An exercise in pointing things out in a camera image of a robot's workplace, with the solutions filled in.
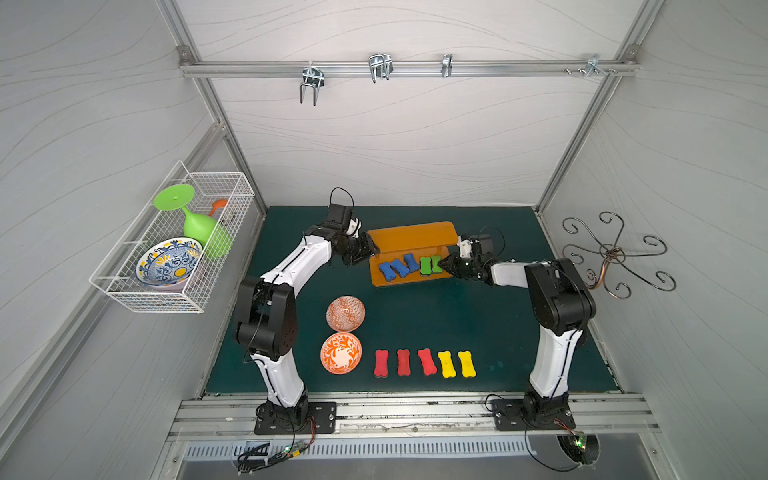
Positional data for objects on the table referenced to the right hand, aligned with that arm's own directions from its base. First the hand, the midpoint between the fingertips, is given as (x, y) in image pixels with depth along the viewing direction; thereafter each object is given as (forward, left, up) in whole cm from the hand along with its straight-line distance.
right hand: (440, 261), depth 102 cm
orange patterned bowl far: (-21, +30, -1) cm, 36 cm away
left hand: (-6, +21, +12) cm, 25 cm away
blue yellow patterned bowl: (-26, +62, +34) cm, 75 cm away
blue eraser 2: (-5, +13, +1) cm, 14 cm away
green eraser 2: (-4, +1, 0) cm, 4 cm away
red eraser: (-35, +18, 0) cm, 39 cm away
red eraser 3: (-33, +5, -1) cm, 34 cm away
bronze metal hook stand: (-17, -36, +28) cm, 48 cm away
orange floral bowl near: (-32, +29, 0) cm, 44 cm away
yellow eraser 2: (-34, -6, 0) cm, 34 cm away
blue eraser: (-5, +18, +1) cm, 19 cm away
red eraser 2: (-34, +12, 0) cm, 36 cm away
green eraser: (-1, +5, 0) cm, 5 cm away
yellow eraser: (-34, 0, 0) cm, 34 cm away
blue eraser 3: (-1, +10, 0) cm, 10 cm away
